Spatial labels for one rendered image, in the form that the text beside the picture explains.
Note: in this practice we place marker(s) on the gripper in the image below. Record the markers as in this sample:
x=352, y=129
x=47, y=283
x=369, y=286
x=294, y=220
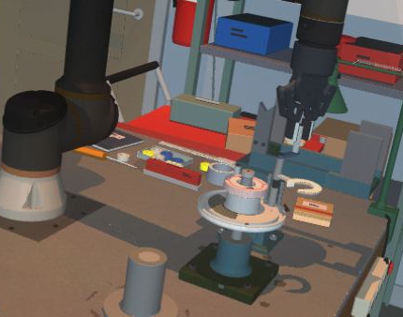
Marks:
x=313, y=66

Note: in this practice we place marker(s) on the light grey pin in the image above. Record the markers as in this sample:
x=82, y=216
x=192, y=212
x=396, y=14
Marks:
x=298, y=138

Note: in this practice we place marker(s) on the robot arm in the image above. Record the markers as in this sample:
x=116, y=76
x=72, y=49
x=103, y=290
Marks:
x=86, y=49

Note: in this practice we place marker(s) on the teal knife-edge ways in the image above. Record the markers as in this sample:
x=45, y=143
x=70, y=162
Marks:
x=313, y=171

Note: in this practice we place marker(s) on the pink grinding wheel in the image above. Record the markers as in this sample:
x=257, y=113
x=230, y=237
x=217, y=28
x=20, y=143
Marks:
x=234, y=190

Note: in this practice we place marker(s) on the grey balancing arbor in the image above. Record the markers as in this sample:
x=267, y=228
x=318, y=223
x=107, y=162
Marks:
x=242, y=202

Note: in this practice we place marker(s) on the red and grey level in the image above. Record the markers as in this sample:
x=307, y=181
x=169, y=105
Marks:
x=171, y=173

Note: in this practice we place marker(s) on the small red tray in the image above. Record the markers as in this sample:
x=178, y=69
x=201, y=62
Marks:
x=315, y=145

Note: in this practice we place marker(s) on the brown cardboard box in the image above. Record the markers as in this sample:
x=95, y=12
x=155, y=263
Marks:
x=336, y=135

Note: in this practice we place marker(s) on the orange cardboard box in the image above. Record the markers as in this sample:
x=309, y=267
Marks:
x=241, y=135

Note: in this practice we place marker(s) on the white hook spanner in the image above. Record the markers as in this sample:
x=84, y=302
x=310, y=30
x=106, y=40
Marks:
x=307, y=184

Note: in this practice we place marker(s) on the blue box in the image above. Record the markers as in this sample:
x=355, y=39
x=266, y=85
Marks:
x=254, y=34

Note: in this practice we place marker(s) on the red box with black lid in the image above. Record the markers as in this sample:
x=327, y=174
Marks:
x=376, y=57

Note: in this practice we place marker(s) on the green desk lamp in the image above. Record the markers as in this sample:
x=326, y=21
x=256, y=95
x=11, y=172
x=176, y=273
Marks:
x=396, y=138

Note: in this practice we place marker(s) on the grey-green box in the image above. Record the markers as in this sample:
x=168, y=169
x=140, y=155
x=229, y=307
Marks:
x=201, y=113

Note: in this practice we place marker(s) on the small black screw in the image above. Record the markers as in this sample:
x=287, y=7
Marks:
x=286, y=207

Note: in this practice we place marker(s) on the cream box with red stripe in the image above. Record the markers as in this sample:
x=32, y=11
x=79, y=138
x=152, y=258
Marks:
x=313, y=212

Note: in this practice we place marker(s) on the small yellow block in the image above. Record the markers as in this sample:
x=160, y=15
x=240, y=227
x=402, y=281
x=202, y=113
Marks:
x=204, y=166

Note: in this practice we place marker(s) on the steel ruler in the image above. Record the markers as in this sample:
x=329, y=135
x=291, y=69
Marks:
x=195, y=152

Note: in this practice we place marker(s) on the grey-green shelf unit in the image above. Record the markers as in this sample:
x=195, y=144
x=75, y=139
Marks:
x=198, y=49

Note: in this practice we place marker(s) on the red fire extinguisher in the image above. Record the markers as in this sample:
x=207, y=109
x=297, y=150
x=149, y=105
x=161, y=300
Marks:
x=185, y=23

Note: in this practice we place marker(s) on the grey parts tray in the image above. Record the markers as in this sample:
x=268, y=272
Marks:
x=165, y=157

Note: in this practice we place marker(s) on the red platform trolley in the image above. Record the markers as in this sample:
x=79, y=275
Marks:
x=155, y=127

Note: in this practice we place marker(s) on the blue cylinder stand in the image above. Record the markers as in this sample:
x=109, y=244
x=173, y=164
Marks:
x=231, y=257

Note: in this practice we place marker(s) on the white tape roll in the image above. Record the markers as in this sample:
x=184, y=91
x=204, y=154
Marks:
x=123, y=157

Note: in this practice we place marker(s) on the black notebook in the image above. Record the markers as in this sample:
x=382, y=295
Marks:
x=119, y=141

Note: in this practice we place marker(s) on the cream power strip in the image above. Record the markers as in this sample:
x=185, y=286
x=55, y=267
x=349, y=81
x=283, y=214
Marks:
x=369, y=286

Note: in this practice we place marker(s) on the grey cylinder on tan disc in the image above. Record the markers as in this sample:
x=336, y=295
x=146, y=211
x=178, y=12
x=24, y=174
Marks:
x=144, y=283

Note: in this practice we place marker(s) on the dark green base plate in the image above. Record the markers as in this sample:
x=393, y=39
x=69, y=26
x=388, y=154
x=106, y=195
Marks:
x=201, y=275

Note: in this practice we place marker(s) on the dark brown base plate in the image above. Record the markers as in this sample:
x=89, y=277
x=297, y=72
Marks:
x=86, y=214

